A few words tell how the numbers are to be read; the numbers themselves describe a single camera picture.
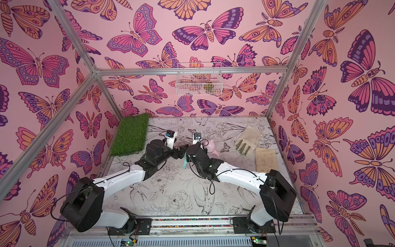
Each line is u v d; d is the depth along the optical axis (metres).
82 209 0.42
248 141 1.05
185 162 0.84
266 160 0.97
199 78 0.95
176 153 0.75
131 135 1.06
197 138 0.69
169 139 0.72
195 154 0.58
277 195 0.42
